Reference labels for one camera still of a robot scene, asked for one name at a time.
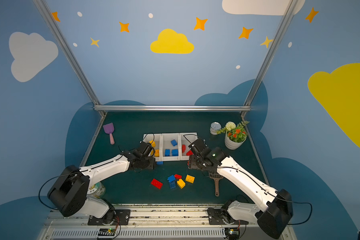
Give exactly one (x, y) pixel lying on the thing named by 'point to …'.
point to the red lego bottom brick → (189, 153)
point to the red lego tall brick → (183, 148)
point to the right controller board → (232, 233)
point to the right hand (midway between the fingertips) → (196, 162)
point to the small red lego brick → (177, 176)
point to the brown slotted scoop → (216, 176)
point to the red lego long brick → (156, 183)
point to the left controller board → (106, 232)
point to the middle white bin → (165, 144)
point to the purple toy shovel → (109, 128)
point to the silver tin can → (214, 127)
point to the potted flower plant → (235, 135)
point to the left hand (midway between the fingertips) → (152, 162)
